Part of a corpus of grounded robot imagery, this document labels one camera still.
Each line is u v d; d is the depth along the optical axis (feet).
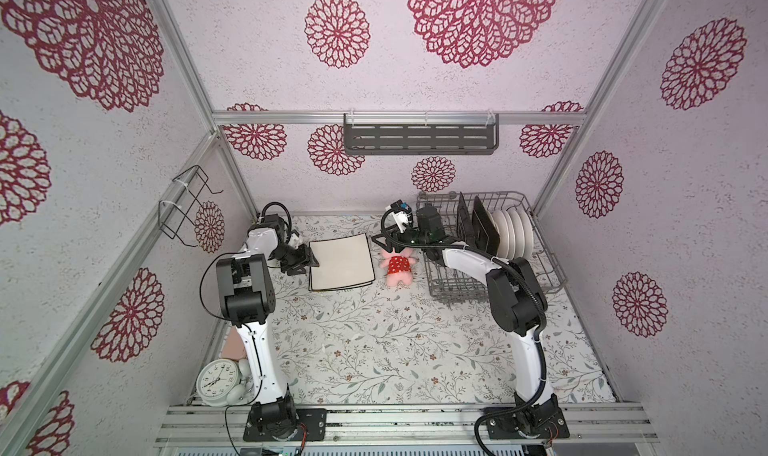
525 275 1.90
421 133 3.04
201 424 2.50
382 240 2.86
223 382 2.54
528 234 3.11
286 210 3.20
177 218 2.48
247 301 1.95
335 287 3.20
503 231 3.14
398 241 2.78
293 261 3.00
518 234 3.15
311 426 2.40
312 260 3.13
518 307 1.86
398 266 3.18
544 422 2.18
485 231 3.02
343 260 3.67
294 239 3.19
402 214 2.80
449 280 3.30
